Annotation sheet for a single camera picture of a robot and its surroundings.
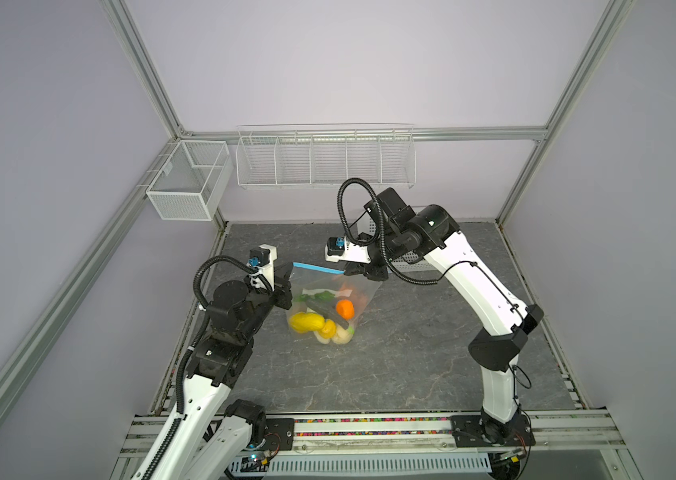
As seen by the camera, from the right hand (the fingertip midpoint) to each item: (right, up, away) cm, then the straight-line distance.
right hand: (350, 266), depth 71 cm
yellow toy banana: (-12, -16, +12) cm, 23 cm away
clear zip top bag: (+1, -7, +10) cm, 12 cm away
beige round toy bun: (-3, -21, +14) cm, 25 cm away
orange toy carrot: (-1, -13, +14) cm, 19 cm away
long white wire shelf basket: (-8, +36, +28) cm, 46 cm away
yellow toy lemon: (-6, -18, +11) cm, 22 cm away
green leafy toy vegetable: (-9, -8, +12) cm, 18 cm away
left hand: (-14, 0, -2) cm, 14 cm away
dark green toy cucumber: (-7, -13, +12) cm, 19 cm away
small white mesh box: (-55, +28, +33) cm, 70 cm away
